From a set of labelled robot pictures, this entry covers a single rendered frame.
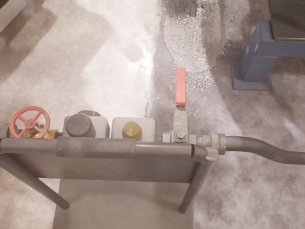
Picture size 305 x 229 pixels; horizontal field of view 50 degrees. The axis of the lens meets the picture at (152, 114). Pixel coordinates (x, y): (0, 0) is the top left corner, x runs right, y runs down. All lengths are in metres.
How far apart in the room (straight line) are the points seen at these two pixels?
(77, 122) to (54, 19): 0.89
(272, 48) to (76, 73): 0.69
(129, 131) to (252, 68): 0.68
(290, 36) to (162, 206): 0.64
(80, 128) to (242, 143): 0.30
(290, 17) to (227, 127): 0.40
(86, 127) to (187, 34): 0.83
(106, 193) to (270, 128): 0.59
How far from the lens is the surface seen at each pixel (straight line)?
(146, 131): 0.63
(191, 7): 1.07
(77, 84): 1.24
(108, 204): 1.06
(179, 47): 1.30
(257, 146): 0.67
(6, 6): 1.38
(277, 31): 1.08
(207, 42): 1.32
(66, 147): 0.52
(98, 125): 0.64
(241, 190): 1.10
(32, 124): 0.62
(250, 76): 1.22
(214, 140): 0.64
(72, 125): 0.60
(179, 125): 0.62
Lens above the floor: 1.04
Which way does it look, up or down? 65 degrees down
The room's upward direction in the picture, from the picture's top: straight up
